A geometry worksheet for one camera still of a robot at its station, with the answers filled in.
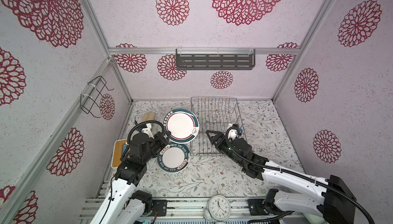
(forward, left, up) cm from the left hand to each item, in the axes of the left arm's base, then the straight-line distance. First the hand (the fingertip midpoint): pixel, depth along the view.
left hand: (171, 134), depth 72 cm
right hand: (0, -17, +1) cm, 17 cm away
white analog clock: (-28, -21, -20) cm, 41 cm away
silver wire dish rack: (+31, -25, -23) cm, 46 cm away
